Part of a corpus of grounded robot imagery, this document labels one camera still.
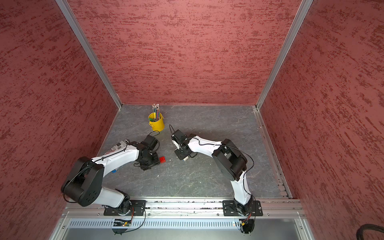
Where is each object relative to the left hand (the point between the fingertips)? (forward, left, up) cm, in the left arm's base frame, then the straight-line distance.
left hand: (155, 167), depth 87 cm
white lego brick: (+4, -18, +5) cm, 19 cm away
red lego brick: (+5, -4, 0) cm, 6 cm away
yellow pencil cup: (+30, +4, +8) cm, 31 cm away
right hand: (+8, -16, -1) cm, 18 cm away
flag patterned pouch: (+13, +25, +2) cm, 29 cm away
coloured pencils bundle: (+31, +2, +12) cm, 34 cm away
